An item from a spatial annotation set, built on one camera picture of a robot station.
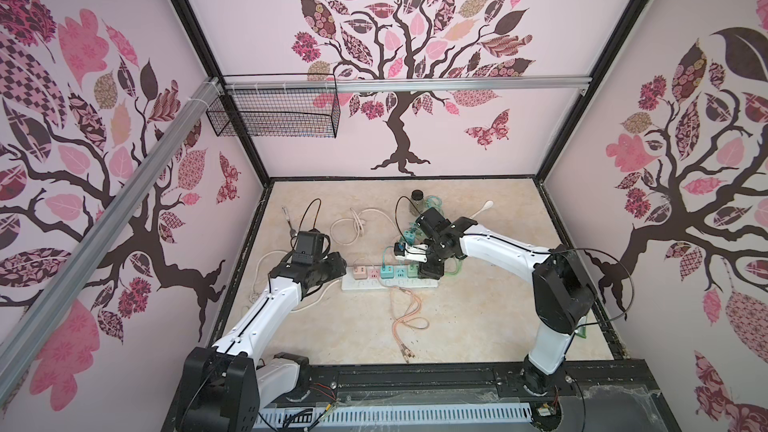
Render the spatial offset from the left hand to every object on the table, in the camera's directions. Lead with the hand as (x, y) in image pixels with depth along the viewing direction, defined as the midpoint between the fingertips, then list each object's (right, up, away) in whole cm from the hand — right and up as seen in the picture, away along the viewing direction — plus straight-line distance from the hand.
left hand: (340, 269), depth 85 cm
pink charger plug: (+6, -1, +2) cm, 6 cm away
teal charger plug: (+14, -1, +2) cm, 14 cm away
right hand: (+25, +2, +4) cm, 25 cm away
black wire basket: (-21, +51, +10) cm, 56 cm away
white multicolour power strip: (+19, -3, +4) cm, 20 cm away
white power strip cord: (-11, -12, +1) cm, 16 cm away
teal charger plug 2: (+21, +9, +9) cm, 25 cm away
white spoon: (+51, +19, +25) cm, 60 cm away
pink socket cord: (+3, +12, +21) cm, 24 cm away
